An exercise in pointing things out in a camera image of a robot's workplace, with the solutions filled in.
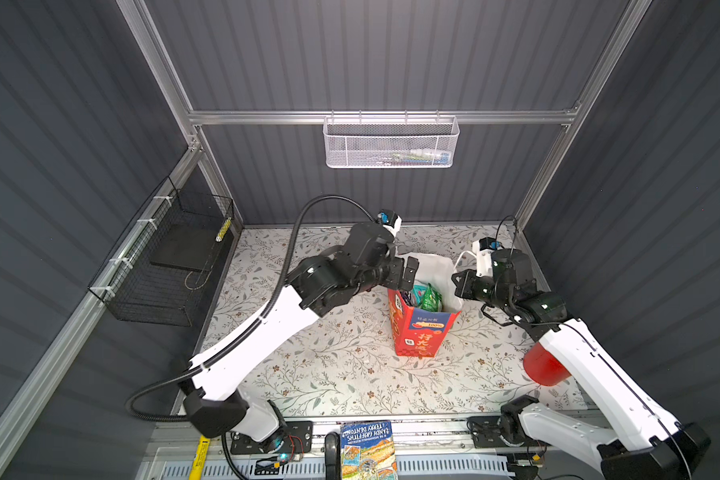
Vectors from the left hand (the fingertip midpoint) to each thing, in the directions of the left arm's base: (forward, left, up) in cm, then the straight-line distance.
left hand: (401, 258), depth 64 cm
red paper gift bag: (-8, -5, -20) cm, 23 cm away
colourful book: (-31, +9, -34) cm, 46 cm away
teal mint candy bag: (+5, -7, -20) cm, 22 cm away
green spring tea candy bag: (-1, -9, -17) cm, 19 cm away
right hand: (+2, -15, -11) cm, 19 cm away
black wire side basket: (+6, +58, -9) cm, 59 cm away
